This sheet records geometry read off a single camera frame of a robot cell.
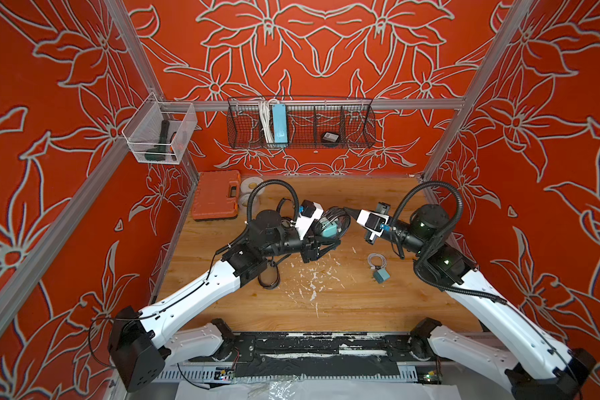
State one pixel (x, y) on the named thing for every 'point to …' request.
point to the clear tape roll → (244, 198)
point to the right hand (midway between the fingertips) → (343, 206)
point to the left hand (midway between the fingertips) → (335, 235)
